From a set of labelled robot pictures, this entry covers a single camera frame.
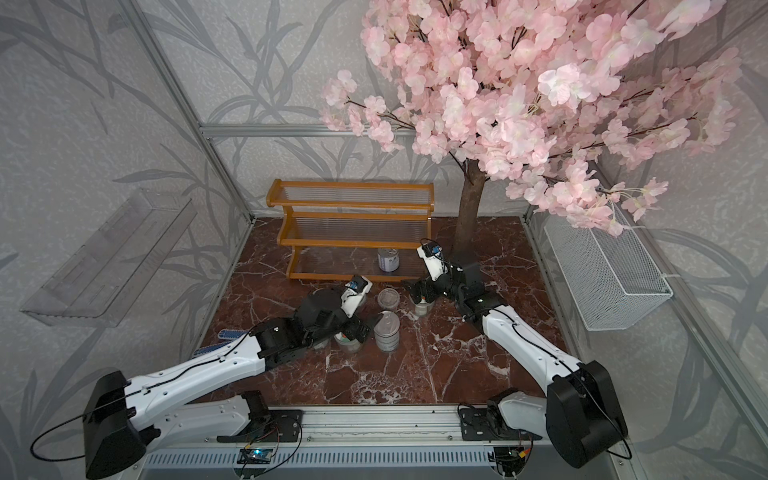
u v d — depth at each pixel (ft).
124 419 1.28
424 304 3.00
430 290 2.36
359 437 2.40
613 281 1.95
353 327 2.14
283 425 2.42
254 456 2.31
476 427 2.39
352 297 2.08
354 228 3.91
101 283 2.13
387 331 2.54
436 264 2.35
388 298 2.99
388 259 3.17
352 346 2.74
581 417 1.32
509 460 2.30
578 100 1.10
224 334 2.92
